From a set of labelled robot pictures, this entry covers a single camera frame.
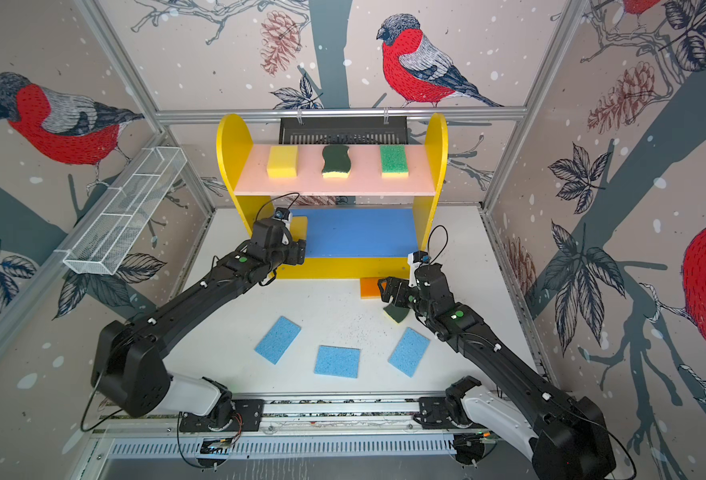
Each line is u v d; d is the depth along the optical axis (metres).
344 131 1.00
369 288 0.97
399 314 0.90
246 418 0.73
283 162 0.73
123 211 0.77
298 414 0.75
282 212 0.73
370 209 1.24
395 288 0.71
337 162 0.73
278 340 0.85
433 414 0.73
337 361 0.82
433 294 0.60
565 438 0.38
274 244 0.65
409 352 0.83
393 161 0.74
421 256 0.72
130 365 0.41
